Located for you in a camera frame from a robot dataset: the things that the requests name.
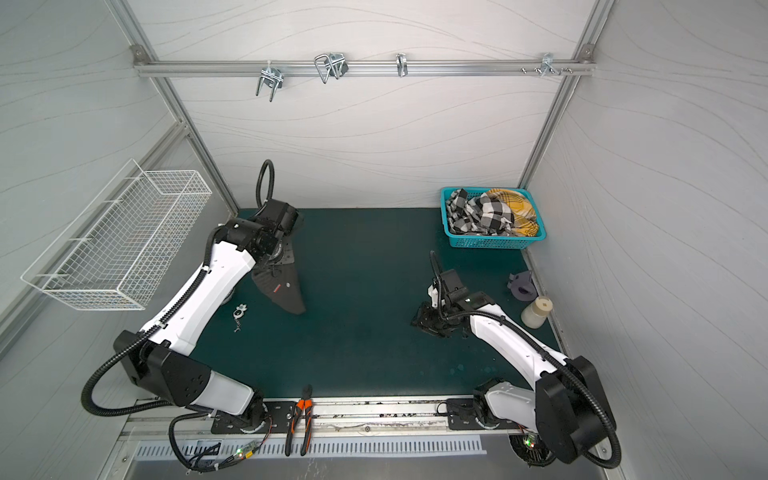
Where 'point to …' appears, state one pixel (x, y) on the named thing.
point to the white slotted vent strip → (431, 444)
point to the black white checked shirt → (484, 214)
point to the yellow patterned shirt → (523, 210)
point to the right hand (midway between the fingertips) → (420, 317)
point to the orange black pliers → (305, 404)
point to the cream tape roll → (534, 315)
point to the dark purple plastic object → (522, 287)
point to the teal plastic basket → (511, 241)
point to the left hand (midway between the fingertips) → (283, 251)
